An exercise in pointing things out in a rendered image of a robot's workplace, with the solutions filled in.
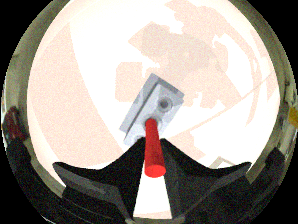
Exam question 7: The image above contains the red peg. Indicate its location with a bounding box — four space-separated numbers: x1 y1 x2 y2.
144 119 166 179

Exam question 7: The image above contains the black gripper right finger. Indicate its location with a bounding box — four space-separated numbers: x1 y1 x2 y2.
160 137 251 220

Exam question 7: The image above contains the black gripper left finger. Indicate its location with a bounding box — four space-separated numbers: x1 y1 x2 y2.
52 137 146 221

